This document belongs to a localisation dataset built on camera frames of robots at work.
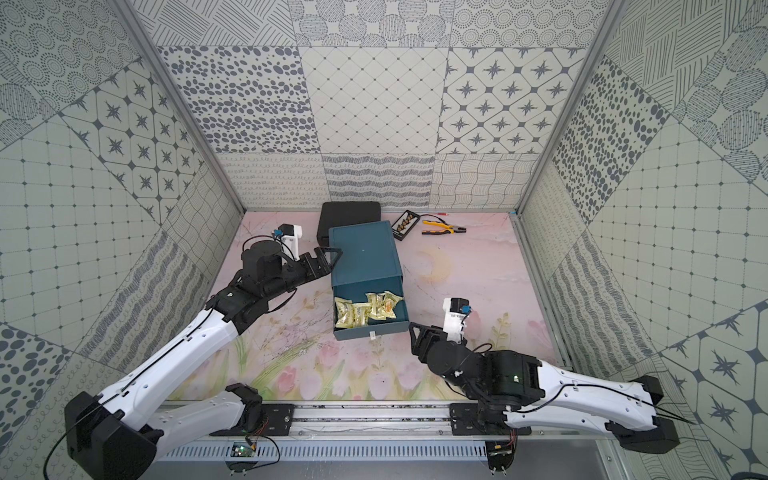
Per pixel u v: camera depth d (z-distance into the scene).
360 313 0.75
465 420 0.73
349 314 0.75
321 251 0.66
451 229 1.15
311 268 0.65
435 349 0.50
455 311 0.59
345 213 1.16
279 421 0.73
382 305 0.76
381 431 0.73
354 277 0.76
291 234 0.67
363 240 0.83
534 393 0.45
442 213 1.22
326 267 0.65
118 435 0.37
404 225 1.15
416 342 0.64
